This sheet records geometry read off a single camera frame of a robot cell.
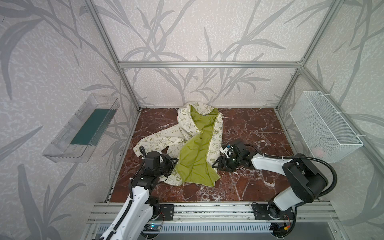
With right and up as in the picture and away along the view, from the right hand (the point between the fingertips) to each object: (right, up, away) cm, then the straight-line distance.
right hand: (215, 163), depth 85 cm
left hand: (-19, +6, -5) cm, 21 cm away
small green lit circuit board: (-31, -27, -15) cm, 44 cm away
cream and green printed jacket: (-11, +11, +4) cm, 16 cm away
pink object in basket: (+49, +9, -13) cm, 52 cm away
